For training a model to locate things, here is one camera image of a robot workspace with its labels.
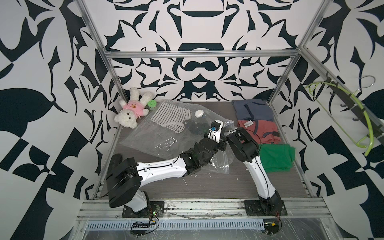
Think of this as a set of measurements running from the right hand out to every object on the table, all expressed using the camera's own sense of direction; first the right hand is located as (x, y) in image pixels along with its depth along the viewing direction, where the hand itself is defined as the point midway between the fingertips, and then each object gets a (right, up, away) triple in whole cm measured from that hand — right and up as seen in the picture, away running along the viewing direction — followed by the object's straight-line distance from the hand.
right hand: (183, 121), depth 103 cm
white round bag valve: (+10, +5, -17) cm, 20 cm away
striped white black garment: (-8, +3, +8) cm, 12 cm away
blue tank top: (+52, +9, +12) cm, 54 cm away
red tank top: (+53, -7, -1) cm, 54 cm away
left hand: (+21, -1, -32) cm, 39 cm away
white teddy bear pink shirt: (-34, +9, +2) cm, 35 cm away
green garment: (+57, -21, -13) cm, 62 cm away
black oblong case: (-40, -23, -12) cm, 47 cm away
